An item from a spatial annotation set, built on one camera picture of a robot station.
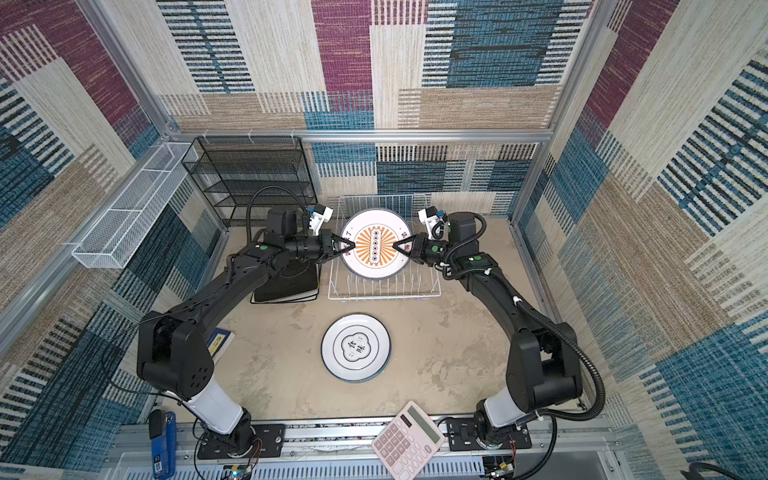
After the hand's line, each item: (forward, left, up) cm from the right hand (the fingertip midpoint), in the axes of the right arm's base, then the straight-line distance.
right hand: (393, 250), depth 79 cm
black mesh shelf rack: (+40, +51, -5) cm, 65 cm away
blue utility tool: (-39, +56, -23) cm, 72 cm away
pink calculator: (-40, -2, -23) cm, 46 cm away
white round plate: (+5, +5, +2) cm, 7 cm away
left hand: (+1, +9, +2) cm, 10 cm away
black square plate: (-8, +25, -1) cm, 26 cm away
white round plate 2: (-16, +11, -24) cm, 31 cm away
